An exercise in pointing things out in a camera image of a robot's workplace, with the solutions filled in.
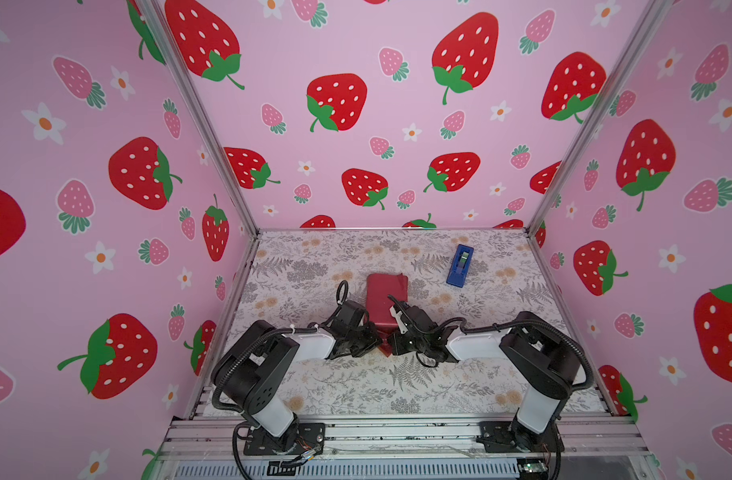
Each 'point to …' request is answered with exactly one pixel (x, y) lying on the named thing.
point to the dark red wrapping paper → (379, 288)
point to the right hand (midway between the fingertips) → (384, 340)
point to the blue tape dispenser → (460, 265)
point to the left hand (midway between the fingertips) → (386, 340)
